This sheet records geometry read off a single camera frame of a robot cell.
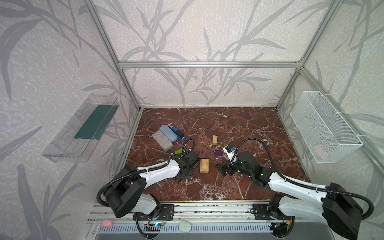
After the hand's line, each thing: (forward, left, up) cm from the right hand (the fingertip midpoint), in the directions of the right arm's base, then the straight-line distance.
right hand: (222, 155), depth 82 cm
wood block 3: (-6, +10, -8) cm, 14 cm away
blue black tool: (+20, +27, -9) cm, 35 cm away
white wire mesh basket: (-3, -43, +23) cm, 48 cm away
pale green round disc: (-32, +19, -7) cm, 38 cm away
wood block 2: (-3, +10, -7) cm, 13 cm away
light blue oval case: (+22, +35, -8) cm, 42 cm away
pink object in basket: (-1, -48, +8) cm, 49 cm away
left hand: (-5, +19, -10) cm, 22 cm away
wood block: (+15, +3, -9) cm, 17 cm away
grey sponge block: (+15, +38, -9) cm, 42 cm away
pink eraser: (-31, +56, -8) cm, 64 cm away
